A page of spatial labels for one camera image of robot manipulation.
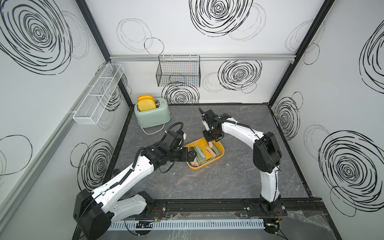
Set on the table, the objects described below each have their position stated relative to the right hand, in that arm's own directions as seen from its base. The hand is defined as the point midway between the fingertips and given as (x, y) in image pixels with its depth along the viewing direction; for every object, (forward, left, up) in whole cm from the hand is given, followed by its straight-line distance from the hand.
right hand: (208, 138), depth 91 cm
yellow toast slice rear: (+21, +40, +16) cm, 48 cm away
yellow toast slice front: (+17, +40, +13) cm, 45 cm away
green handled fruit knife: (-5, -5, -7) cm, 9 cm away
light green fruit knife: (-8, +5, -6) cm, 11 cm away
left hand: (-15, +10, +9) cm, 20 cm away
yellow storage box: (-6, +1, -7) cm, 9 cm away
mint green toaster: (+15, +34, +3) cm, 37 cm away
